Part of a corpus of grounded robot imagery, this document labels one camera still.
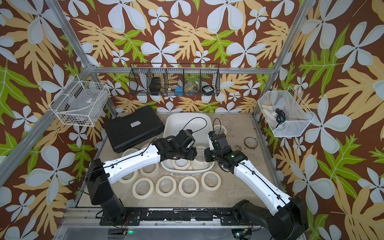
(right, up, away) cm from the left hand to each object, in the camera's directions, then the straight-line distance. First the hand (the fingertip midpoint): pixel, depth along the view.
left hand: (196, 151), depth 79 cm
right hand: (+5, 0, +2) cm, 5 cm away
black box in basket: (-27, +41, +20) cm, 53 cm away
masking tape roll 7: (-27, -12, +7) cm, 30 cm away
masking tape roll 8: (-30, -21, +5) cm, 37 cm away
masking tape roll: (+19, +12, +32) cm, 39 cm away
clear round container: (-2, +38, +13) cm, 41 cm away
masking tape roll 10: (-4, -23, 0) cm, 23 cm away
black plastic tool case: (-44, +13, +24) cm, 52 cm away
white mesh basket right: (+52, +19, -4) cm, 55 cm away
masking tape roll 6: (-33, +1, +19) cm, 38 cm away
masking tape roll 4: (+2, -5, -4) cm, 7 cm away
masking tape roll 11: (+9, -18, +7) cm, 22 cm away
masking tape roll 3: (-9, -10, +12) cm, 18 cm away
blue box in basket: (-10, +36, +15) cm, 40 cm away
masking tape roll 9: (-17, -21, +5) cm, 27 cm away
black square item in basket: (+8, +38, +17) cm, 42 cm away
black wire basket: (-15, +45, +19) cm, 51 cm away
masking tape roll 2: (+3, +1, +2) cm, 3 cm away
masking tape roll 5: (-43, -2, +17) cm, 46 cm away
